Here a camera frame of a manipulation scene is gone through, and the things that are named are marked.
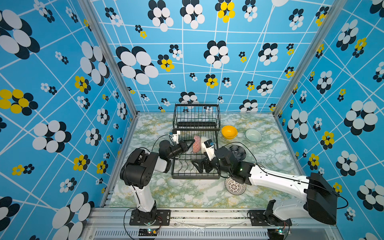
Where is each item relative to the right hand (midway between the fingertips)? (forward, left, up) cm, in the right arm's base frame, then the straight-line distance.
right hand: (200, 157), depth 76 cm
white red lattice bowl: (-10, -19, -17) cm, 27 cm away
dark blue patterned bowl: (+12, -25, -16) cm, 32 cm away
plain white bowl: (+18, -2, -9) cm, 21 cm away
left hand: (+12, +2, -3) cm, 12 cm away
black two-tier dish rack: (+38, +7, -14) cm, 41 cm away
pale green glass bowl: (+25, -37, -15) cm, 47 cm away
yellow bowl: (+29, -21, -17) cm, 40 cm away
